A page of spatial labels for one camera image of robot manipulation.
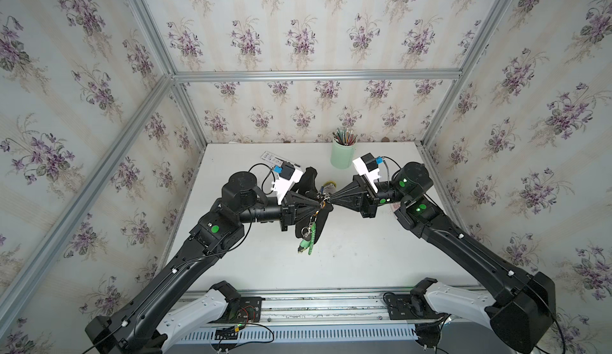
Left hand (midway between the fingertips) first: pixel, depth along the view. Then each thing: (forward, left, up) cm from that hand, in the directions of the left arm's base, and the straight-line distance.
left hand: (321, 212), depth 56 cm
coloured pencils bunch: (+50, -14, -22) cm, 56 cm away
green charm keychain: (-3, +3, -6) cm, 7 cm away
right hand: (+2, -4, +1) cm, 4 cm away
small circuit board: (-20, +27, -38) cm, 51 cm away
